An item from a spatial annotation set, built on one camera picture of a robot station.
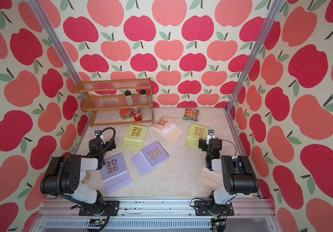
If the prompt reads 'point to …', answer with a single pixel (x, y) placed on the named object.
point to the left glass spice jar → (128, 97)
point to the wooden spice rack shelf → (118, 101)
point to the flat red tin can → (126, 113)
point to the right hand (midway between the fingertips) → (211, 141)
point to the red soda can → (137, 115)
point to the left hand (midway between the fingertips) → (106, 140)
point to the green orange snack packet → (191, 114)
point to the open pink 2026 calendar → (167, 128)
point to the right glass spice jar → (143, 93)
